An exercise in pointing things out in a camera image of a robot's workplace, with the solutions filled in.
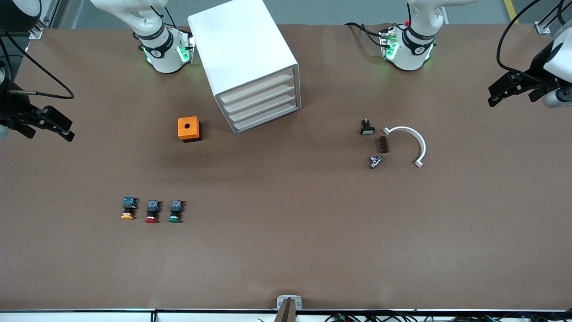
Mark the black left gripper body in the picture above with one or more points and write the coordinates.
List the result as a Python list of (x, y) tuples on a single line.
[(535, 71)]

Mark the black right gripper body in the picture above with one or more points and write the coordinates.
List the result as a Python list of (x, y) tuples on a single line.
[(10, 108)]

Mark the yellow push button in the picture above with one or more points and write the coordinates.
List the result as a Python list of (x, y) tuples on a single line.
[(128, 216)]

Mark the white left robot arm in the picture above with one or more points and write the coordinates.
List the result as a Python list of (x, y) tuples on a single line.
[(413, 49)]

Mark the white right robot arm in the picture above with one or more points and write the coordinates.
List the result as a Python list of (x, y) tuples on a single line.
[(161, 49)]

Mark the red push button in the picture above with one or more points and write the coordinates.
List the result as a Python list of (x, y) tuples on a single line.
[(152, 219)]

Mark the green push button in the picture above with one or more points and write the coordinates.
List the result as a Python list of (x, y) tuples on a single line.
[(174, 218)]

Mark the white drawer cabinet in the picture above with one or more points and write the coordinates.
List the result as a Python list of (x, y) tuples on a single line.
[(241, 44)]

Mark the white drawer above cabinet base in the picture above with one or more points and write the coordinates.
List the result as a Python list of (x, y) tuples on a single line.
[(263, 115)]

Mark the white semicircular pipe clamp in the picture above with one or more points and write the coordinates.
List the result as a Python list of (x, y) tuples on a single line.
[(422, 146)]

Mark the dark brown terminal block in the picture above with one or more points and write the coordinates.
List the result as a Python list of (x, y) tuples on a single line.
[(384, 145)]

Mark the silver metal T-bolt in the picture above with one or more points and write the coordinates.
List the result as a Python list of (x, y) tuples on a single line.
[(375, 162)]

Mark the aluminium frame profile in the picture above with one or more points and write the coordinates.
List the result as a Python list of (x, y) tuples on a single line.
[(543, 27), (44, 20)]

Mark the orange button enclosure box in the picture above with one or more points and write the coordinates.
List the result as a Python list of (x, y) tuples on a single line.
[(194, 132)]

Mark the black switch with white face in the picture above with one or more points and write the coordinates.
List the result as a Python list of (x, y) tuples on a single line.
[(367, 130)]

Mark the white table edge rail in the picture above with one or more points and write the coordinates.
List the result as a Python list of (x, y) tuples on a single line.
[(89, 316)]

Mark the grey metal mounting bracket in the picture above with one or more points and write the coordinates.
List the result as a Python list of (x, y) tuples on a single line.
[(281, 298)]

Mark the brown camera stand post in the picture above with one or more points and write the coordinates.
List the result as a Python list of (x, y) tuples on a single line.
[(286, 313)]

